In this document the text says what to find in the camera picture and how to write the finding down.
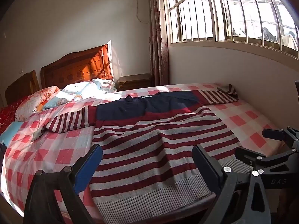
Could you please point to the large wooden headboard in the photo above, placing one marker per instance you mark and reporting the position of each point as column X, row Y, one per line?
column 77, row 70

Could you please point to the light hanging garment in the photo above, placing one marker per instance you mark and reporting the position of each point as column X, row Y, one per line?
column 290, row 40

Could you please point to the small wooden headboard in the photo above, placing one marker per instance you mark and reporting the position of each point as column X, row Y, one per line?
column 22, row 86

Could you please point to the red patterned cloth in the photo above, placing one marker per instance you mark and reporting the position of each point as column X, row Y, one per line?
column 8, row 116

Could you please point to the light blue cushion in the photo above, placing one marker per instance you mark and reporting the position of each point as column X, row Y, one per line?
column 10, row 131

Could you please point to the barred window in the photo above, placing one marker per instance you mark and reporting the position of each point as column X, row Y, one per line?
column 210, row 11

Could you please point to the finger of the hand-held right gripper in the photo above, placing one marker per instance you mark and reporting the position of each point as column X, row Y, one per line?
column 274, row 134
column 251, row 158

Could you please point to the dark hanging garment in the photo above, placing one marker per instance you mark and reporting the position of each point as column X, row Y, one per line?
column 268, row 35

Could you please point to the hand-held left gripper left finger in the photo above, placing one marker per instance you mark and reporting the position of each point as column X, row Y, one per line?
column 90, row 168

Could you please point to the wooden nightstand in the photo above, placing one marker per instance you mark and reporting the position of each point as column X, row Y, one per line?
column 134, row 81

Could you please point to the pink floral pillow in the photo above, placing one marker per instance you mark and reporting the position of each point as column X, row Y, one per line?
column 30, row 102

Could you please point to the red and grey striped sweater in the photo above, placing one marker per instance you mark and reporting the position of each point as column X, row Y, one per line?
column 151, row 144

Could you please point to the bed with pink checked sheet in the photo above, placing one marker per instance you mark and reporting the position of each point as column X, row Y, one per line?
column 60, row 154

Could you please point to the pink floral curtain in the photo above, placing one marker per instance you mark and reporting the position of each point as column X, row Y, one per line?
column 157, row 39

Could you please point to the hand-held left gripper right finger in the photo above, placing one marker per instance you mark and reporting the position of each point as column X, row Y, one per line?
column 205, row 161

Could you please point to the light blue folded quilt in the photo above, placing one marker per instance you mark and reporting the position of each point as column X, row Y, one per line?
column 79, row 91

